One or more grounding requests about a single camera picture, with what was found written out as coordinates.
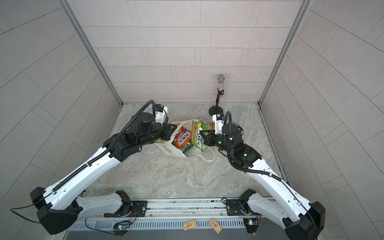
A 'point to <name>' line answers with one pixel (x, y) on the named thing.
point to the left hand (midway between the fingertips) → (180, 126)
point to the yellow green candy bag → (205, 125)
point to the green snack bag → (186, 147)
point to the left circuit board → (121, 228)
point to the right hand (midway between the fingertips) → (199, 133)
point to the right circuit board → (252, 225)
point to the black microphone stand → (217, 109)
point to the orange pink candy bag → (182, 137)
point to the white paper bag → (165, 143)
